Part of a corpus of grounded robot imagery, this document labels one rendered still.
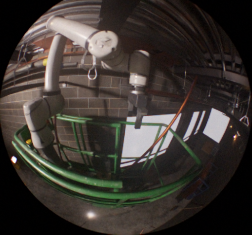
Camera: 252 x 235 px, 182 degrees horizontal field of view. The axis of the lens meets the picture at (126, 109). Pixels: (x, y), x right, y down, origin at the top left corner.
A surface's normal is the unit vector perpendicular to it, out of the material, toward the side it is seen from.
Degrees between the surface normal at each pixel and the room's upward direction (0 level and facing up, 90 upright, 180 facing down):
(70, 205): 0
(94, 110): 90
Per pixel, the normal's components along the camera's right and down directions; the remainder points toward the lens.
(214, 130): -0.93, 0.00
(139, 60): -0.05, 0.30
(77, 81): 0.34, 0.33
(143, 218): 0.11, -0.94
